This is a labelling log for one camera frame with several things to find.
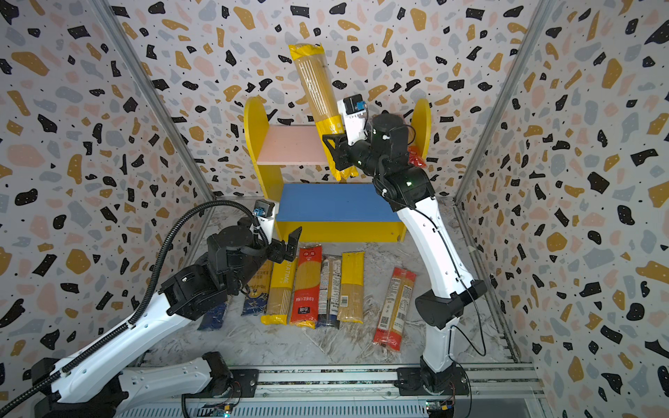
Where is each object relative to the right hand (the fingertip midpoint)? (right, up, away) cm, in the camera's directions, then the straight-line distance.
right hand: (322, 128), depth 58 cm
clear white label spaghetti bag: (-1, -45, +32) cm, 55 cm away
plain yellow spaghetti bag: (+6, -48, +30) cm, 57 cm away
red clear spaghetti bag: (+21, -50, +27) cm, 61 cm away
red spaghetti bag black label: (-8, -43, +30) cm, 53 cm away
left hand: (-10, -20, +4) cm, 23 cm away
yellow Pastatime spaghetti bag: (-18, -45, +31) cm, 58 cm away
